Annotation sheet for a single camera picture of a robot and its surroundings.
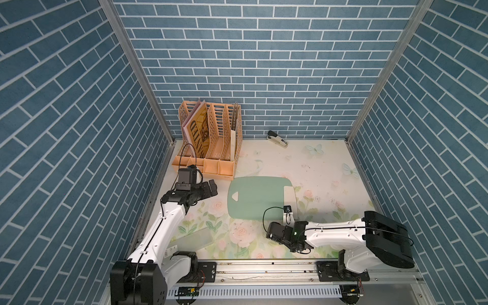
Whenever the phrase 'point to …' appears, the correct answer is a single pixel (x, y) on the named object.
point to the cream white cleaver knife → (290, 199)
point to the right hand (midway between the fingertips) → (283, 234)
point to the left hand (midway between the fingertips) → (212, 187)
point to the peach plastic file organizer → (216, 162)
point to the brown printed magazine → (196, 127)
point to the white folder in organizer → (232, 144)
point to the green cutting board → (257, 198)
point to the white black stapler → (272, 136)
